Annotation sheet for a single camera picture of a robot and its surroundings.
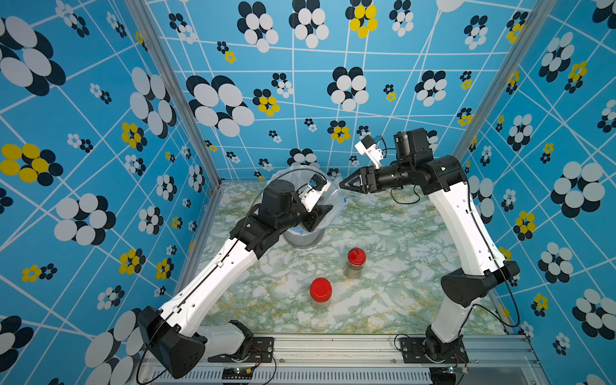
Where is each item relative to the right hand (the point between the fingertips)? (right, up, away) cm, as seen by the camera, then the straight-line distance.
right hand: (349, 183), depth 65 cm
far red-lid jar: (+5, -25, +15) cm, 29 cm away
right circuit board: (+28, -55, +3) cm, 62 cm away
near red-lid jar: (-8, -33, +8) cm, 35 cm away
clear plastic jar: (-5, -12, +20) cm, 23 cm away
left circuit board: (-33, -57, +7) cm, 67 cm away
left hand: (-5, -4, +3) cm, 7 cm away
